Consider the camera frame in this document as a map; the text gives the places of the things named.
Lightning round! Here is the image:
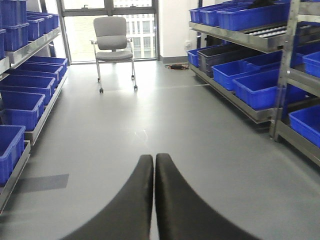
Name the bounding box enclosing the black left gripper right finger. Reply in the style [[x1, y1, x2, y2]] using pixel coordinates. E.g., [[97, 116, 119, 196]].
[[155, 152, 261, 240]]

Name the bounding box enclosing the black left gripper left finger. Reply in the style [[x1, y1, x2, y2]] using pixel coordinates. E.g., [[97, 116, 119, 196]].
[[59, 154, 154, 240]]

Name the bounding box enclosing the steel rack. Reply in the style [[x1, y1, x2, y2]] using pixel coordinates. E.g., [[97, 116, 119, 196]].
[[188, 20, 289, 125], [0, 140, 32, 216], [0, 25, 69, 146], [269, 0, 320, 167]]

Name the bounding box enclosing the blue plastic bin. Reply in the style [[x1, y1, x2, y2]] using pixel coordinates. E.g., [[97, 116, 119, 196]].
[[0, 124, 27, 187], [302, 50, 320, 79], [288, 104, 320, 149]]

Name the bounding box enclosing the row of blue bins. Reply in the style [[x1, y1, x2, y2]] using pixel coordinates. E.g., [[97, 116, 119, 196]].
[[0, 0, 69, 132], [186, 0, 310, 111]]

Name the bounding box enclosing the dark grey plastic bin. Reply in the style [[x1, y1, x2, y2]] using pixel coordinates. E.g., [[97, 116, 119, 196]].
[[197, 44, 254, 79]]

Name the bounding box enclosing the grey office chair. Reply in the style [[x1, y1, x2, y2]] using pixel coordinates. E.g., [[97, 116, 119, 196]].
[[90, 16, 139, 94]]

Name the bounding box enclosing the dark framed window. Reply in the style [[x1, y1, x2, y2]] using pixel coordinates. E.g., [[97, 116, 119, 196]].
[[56, 0, 160, 64]]

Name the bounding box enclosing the orange black cable bundle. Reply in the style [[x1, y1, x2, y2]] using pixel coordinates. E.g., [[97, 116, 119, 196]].
[[165, 63, 190, 71]]

